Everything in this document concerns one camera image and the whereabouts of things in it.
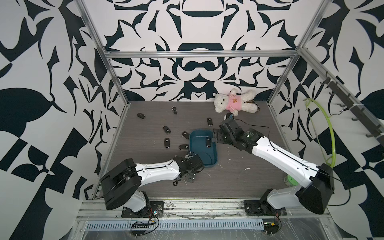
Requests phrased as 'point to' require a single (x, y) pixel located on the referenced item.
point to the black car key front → (175, 182)
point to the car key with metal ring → (174, 109)
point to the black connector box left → (139, 229)
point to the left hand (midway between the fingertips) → (187, 170)
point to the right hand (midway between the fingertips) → (218, 133)
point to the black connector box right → (270, 228)
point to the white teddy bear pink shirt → (233, 102)
